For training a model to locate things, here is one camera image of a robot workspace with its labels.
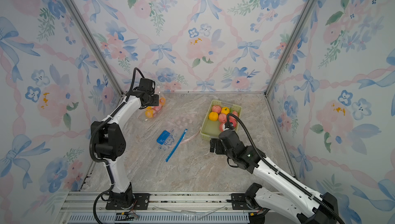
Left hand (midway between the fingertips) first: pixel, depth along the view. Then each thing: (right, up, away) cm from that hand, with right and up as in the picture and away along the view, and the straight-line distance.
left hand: (155, 99), depth 96 cm
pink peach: (-1, -6, +8) cm, 10 cm away
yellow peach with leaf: (+45, -7, +8) cm, 46 cm away
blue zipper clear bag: (+10, -25, -1) cm, 27 cm away
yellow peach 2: (+1, 0, +15) cm, 15 cm away
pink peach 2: (+39, -5, +8) cm, 40 cm away
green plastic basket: (+35, -19, +5) cm, 40 cm away
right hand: (+37, -22, -18) cm, 47 cm away
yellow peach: (-5, -8, +4) cm, 10 cm away
